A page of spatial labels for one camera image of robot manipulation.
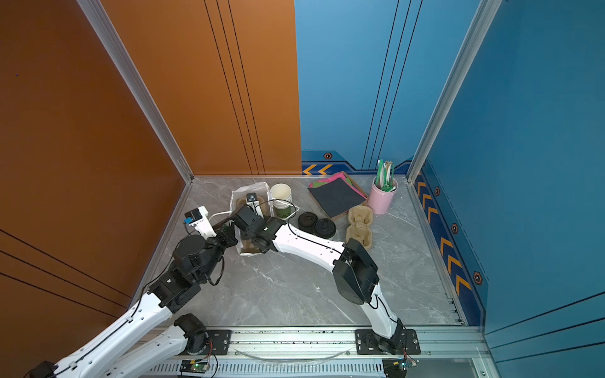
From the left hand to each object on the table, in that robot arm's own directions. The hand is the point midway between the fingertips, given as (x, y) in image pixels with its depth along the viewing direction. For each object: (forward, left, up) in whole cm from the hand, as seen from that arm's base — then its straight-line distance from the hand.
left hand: (236, 215), depth 71 cm
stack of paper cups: (+6, -14, +1) cm, 15 cm away
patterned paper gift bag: (+9, -6, 0) cm, 11 cm away
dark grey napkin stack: (+27, -34, -22) cm, 49 cm away
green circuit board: (-35, +12, -30) cm, 48 cm away
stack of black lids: (+15, -21, -25) cm, 36 cm away
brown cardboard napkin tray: (+36, -45, -25) cm, 63 cm away
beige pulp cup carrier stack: (+19, -45, -25) cm, 54 cm away
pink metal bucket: (+23, -53, -18) cm, 60 cm away
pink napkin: (+41, -36, -24) cm, 60 cm away
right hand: (+5, 0, -12) cm, 13 cm away
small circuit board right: (-35, -50, -29) cm, 67 cm away
